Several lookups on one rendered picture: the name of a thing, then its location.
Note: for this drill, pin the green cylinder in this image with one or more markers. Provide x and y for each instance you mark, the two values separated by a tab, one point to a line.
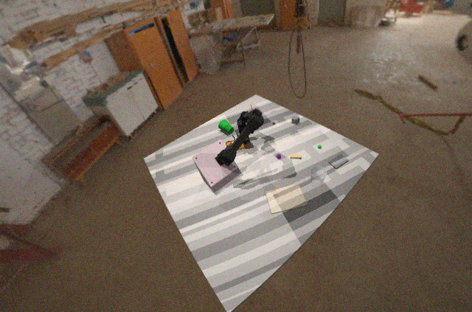
225	126

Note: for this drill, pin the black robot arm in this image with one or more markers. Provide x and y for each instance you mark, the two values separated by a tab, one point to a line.
254	120

